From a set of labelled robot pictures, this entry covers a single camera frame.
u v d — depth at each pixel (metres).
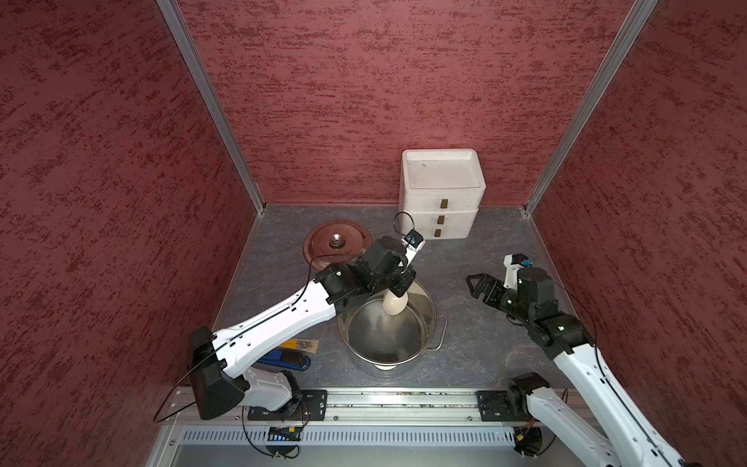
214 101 0.88
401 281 0.62
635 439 0.40
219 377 0.38
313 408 0.74
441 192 0.95
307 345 0.83
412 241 0.59
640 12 0.71
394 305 0.85
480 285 0.68
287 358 0.78
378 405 0.76
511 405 0.67
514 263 0.68
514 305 0.62
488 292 0.67
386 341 0.84
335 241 1.07
